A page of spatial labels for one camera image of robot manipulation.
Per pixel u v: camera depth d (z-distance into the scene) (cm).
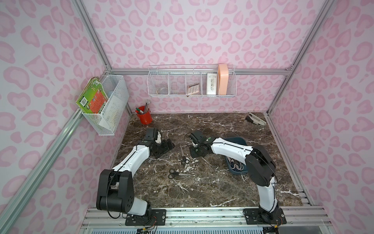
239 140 102
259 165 50
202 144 69
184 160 93
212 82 92
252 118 114
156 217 72
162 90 93
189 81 101
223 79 82
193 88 95
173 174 88
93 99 72
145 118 121
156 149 74
